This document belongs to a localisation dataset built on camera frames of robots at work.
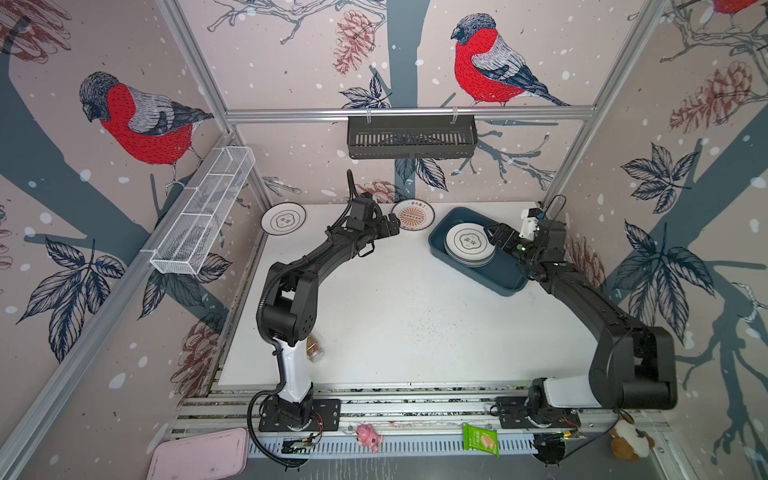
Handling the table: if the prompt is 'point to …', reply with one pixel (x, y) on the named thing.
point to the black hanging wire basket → (412, 138)
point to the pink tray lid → (222, 455)
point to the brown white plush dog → (628, 442)
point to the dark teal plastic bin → (503, 275)
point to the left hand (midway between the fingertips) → (389, 221)
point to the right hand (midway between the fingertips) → (493, 235)
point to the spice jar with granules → (314, 350)
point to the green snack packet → (481, 438)
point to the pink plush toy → (366, 436)
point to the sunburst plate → (414, 214)
